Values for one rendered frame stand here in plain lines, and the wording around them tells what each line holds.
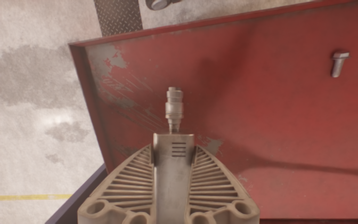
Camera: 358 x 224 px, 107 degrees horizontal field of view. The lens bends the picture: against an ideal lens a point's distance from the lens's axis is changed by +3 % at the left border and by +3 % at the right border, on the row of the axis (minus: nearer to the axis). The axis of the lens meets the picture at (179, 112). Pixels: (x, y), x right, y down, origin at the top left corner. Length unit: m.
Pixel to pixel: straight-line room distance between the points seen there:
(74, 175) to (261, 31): 1.98
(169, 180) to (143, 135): 0.15
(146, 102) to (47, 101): 1.53
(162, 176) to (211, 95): 0.17
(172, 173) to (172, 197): 0.03
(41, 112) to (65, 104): 0.30
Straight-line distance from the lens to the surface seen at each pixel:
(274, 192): 0.42
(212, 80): 0.26
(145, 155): 0.16
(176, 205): 0.19
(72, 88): 1.54
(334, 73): 0.35
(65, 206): 0.86
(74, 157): 1.85
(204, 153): 0.17
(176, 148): 0.16
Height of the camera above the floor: 1.11
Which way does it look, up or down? 73 degrees down
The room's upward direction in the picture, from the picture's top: 162 degrees counter-clockwise
